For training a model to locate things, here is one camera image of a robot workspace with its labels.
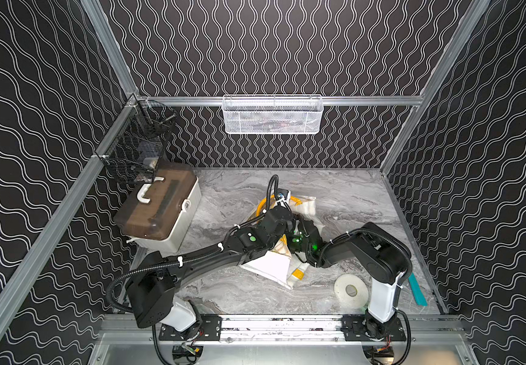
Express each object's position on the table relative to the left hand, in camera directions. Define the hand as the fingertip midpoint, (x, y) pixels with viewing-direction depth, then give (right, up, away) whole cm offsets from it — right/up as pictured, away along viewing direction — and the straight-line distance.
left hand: (291, 206), depth 77 cm
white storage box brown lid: (-50, -3, +13) cm, 52 cm away
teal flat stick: (+47, -31, +6) cm, 56 cm away
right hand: (-7, -13, +15) cm, 21 cm away
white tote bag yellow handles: (-4, -18, -3) cm, 19 cm away
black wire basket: (-60, +22, +14) cm, 65 cm away
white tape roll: (+22, -31, +5) cm, 39 cm away
